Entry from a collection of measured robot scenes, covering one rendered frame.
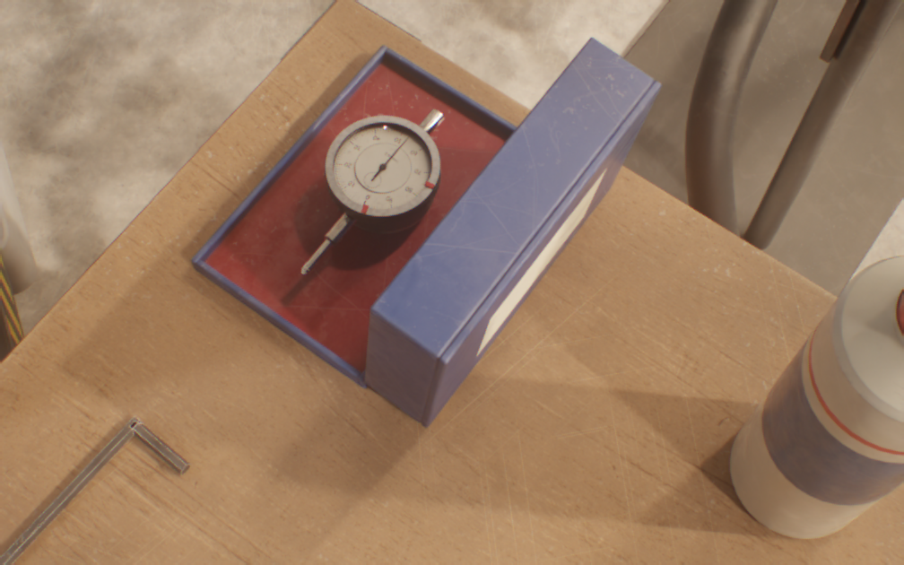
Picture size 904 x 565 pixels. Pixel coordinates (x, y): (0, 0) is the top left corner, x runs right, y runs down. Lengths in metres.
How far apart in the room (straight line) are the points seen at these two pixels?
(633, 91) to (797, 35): 0.77
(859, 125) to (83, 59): 0.77
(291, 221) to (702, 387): 0.22
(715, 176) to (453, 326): 0.33
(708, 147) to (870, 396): 0.36
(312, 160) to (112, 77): 0.65
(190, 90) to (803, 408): 0.89
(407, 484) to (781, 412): 0.18
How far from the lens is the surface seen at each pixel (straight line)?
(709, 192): 0.79
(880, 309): 0.44
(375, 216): 0.60
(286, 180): 0.65
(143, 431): 0.61
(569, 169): 0.52
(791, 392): 0.50
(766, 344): 0.63
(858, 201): 1.23
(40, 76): 1.31
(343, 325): 0.61
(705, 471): 0.60
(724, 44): 0.77
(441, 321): 0.49
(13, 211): 1.13
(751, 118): 1.24
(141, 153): 1.24
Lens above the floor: 1.04
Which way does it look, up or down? 66 degrees down
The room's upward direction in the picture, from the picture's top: straight up
